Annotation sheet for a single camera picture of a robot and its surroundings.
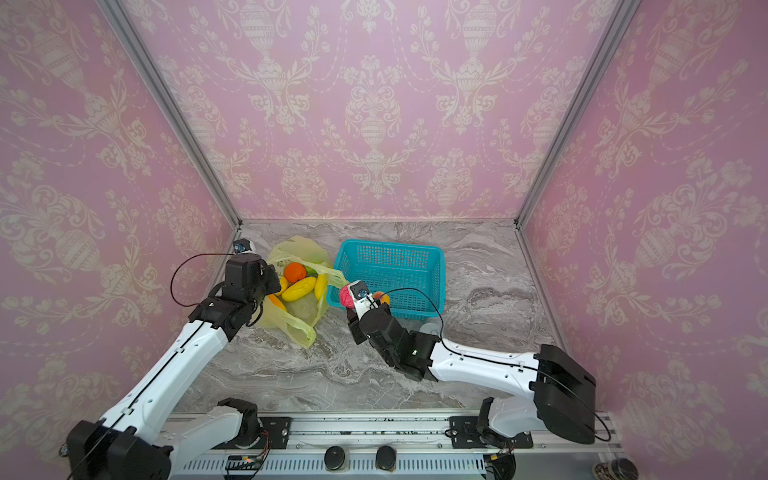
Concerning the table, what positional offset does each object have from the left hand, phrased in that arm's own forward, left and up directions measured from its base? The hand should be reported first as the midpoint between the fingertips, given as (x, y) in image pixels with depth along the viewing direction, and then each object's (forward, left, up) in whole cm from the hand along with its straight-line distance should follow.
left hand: (270, 270), depth 80 cm
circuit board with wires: (-40, +2, -25) cm, 47 cm away
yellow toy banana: (+6, -10, -17) cm, 20 cm away
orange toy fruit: (+11, 0, -16) cm, 19 cm away
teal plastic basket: (+14, -40, -22) cm, 48 cm away
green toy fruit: (+12, -5, -17) cm, 21 cm away
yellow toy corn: (+5, -3, -18) cm, 19 cm away
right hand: (-9, -24, -1) cm, 25 cm away
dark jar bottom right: (-41, -81, -10) cm, 91 cm away
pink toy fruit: (-10, -22, +4) cm, 25 cm away
